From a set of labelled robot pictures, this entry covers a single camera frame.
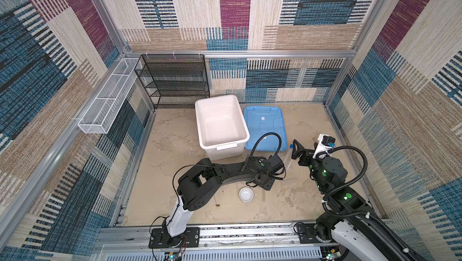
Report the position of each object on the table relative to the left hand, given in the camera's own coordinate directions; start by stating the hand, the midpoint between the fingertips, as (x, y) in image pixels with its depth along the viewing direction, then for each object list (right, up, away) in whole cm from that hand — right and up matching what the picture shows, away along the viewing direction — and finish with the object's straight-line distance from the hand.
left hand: (267, 181), depth 87 cm
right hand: (+12, +19, -13) cm, 26 cm away
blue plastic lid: (0, +29, +25) cm, 38 cm away
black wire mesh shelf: (-52, +53, +24) cm, 78 cm away
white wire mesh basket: (-83, +31, +5) cm, 89 cm away
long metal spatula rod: (-24, -9, -5) cm, 26 cm away
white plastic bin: (-23, +25, +21) cm, 40 cm away
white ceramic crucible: (-10, -5, -3) cm, 12 cm away
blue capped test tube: (-2, -6, -3) cm, 7 cm away
